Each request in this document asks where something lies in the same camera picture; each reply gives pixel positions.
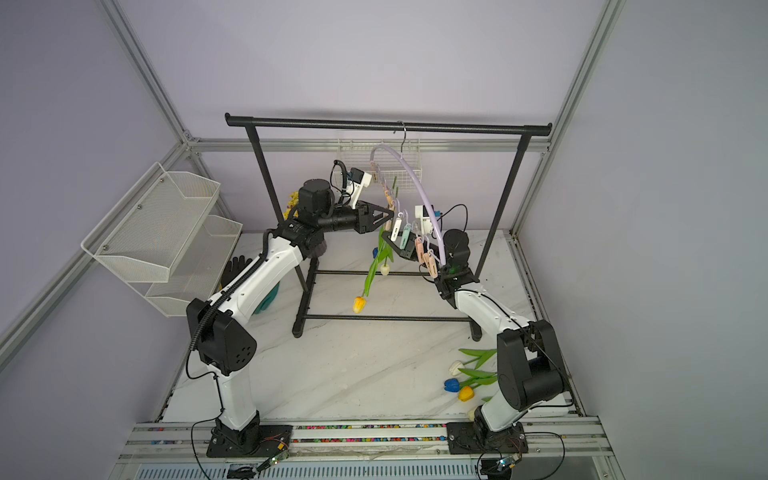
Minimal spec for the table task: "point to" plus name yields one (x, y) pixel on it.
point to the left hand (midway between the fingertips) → (388, 215)
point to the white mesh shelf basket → (160, 238)
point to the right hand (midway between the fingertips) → (384, 239)
